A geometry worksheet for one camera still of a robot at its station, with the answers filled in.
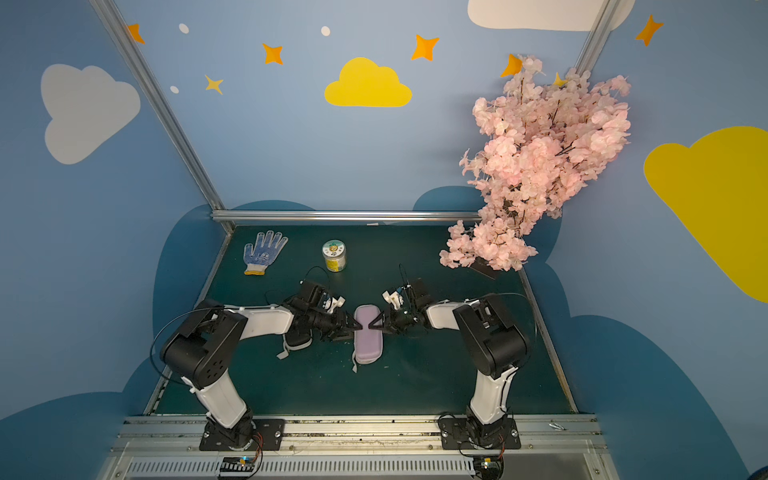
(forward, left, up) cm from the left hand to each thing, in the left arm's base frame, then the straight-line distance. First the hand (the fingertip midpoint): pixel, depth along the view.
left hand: (361, 327), depth 90 cm
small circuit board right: (-34, -34, -6) cm, 48 cm away
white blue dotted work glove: (+34, +40, -4) cm, 53 cm away
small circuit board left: (-34, +29, -7) cm, 45 cm away
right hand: (+1, -4, -1) cm, 5 cm away
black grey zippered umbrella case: (-4, +19, 0) cm, 20 cm away
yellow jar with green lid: (+27, +12, +3) cm, 29 cm away
